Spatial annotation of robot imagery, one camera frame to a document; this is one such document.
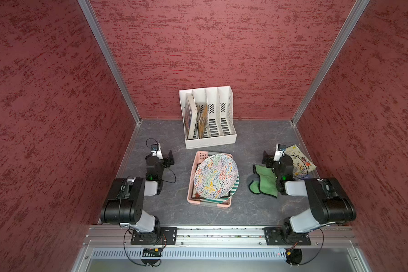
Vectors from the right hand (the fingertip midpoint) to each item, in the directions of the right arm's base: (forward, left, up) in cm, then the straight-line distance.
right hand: (271, 153), depth 94 cm
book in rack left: (+16, +45, +14) cm, 50 cm away
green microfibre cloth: (-17, +6, -3) cm, 18 cm away
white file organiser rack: (+34, +36, -3) cm, 49 cm away
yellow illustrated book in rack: (+23, +39, +4) cm, 45 cm away
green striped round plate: (-24, +28, +2) cm, 37 cm away
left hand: (+1, +62, +2) cm, 62 cm away
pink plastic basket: (-22, +45, -4) cm, 50 cm away
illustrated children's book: (-4, -19, -7) cm, 20 cm away
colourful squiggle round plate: (-13, +32, +1) cm, 35 cm away
